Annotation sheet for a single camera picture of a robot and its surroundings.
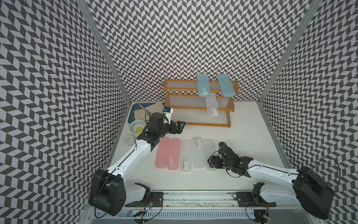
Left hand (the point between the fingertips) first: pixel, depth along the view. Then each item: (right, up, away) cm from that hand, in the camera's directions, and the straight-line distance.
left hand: (179, 123), depth 81 cm
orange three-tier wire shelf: (+5, +13, +38) cm, 41 cm away
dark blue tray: (-40, +11, +34) cm, 54 cm away
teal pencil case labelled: (+15, +24, +7) cm, 30 cm away
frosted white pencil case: (+22, +12, +14) cm, 29 cm away
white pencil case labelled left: (+4, -21, +6) cm, 23 cm away
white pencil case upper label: (+12, -20, +8) cm, 24 cm away
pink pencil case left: (-11, -20, +8) cm, 24 cm away
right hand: (+21, -25, +4) cm, 33 cm away
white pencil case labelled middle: (+21, -18, +15) cm, 31 cm away
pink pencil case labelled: (-3, -21, +6) cm, 22 cm away
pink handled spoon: (-33, +11, +36) cm, 50 cm away
